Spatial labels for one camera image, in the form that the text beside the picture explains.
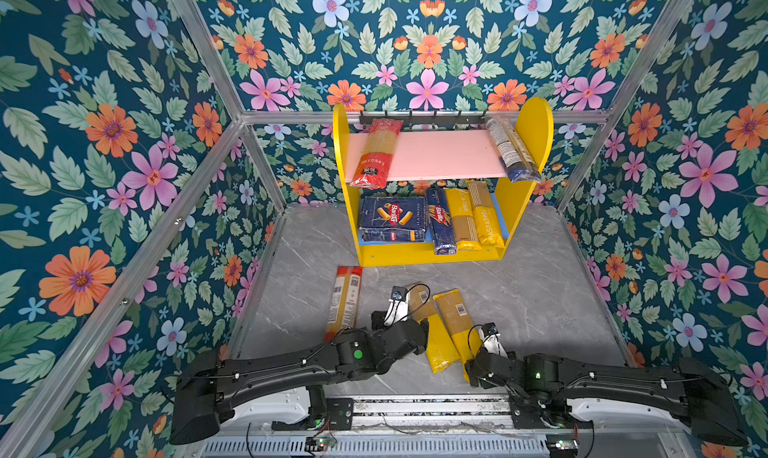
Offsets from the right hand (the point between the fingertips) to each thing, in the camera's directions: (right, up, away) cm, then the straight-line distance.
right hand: (475, 369), depth 80 cm
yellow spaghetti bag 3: (-2, +7, +4) cm, 8 cm away
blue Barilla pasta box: (-23, +41, +9) cm, 48 cm away
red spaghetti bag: (-38, +15, +10) cm, 42 cm away
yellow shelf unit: (-33, +30, +24) cm, 51 cm away
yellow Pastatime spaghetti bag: (+6, +40, +11) cm, 42 cm away
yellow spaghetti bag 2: (-9, +5, +2) cm, 11 cm away
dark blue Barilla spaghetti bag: (-8, +41, +11) cm, 43 cm away
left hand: (-16, +16, -7) cm, 23 cm away
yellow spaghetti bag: (-1, +41, +13) cm, 43 cm away
